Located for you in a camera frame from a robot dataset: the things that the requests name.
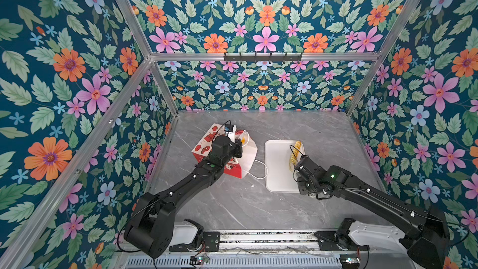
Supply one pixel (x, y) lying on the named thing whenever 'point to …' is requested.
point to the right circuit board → (350, 259)
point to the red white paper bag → (237, 167)
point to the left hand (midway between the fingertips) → (243, 135)
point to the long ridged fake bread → (293, 157)
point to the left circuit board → (195, 259)
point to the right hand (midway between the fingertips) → (300, 184)
